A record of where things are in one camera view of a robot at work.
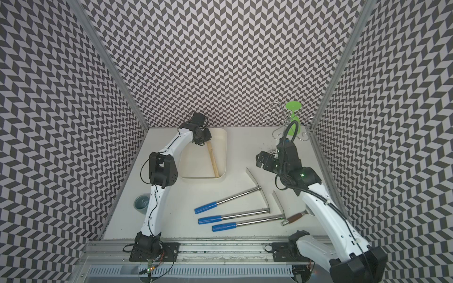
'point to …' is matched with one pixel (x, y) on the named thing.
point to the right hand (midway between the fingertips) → (265, 163)
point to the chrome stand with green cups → (280, 114)
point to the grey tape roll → (141, 202)
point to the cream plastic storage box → (194, 160)
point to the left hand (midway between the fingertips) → (209, 138)
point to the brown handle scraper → (292, 219)
